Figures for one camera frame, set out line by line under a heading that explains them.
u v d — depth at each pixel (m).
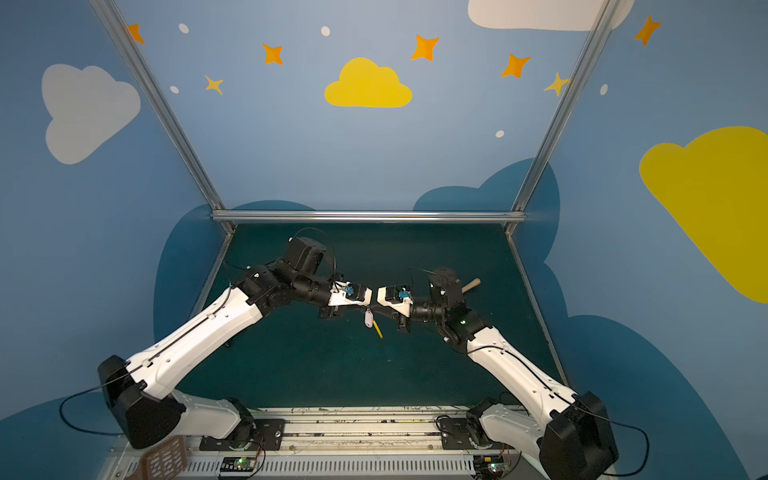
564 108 0.86
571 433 0.39
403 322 0.63
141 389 0.39
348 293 0.56
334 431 0.77
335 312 0.60
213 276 1.10
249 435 0.69
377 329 0.70
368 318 0.69
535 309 1.03
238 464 0.70
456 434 0.74
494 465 0.71
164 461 0.71
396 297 0.58
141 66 0.77
